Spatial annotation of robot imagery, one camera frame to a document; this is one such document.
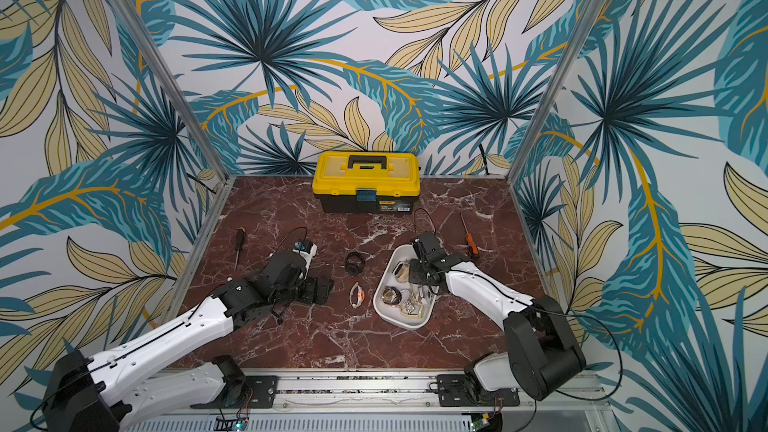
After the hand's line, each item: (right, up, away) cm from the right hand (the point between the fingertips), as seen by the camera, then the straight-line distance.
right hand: (419, 271), depth 89 cm
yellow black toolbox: (-16, +27, +6) cm, 33 cm away
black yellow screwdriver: (-59, +7, +11) cm, 60 cm away
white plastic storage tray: (+1, -6, -3) cm, 7 cm away
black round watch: (-20, +1, +7) cm, 21 cm away
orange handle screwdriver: (+18, +8, +11) cm, 23 cm away
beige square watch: (-5, -1, +3) cm, 6 cm away
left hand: (-28, -1, -10) cm, 30 cm away
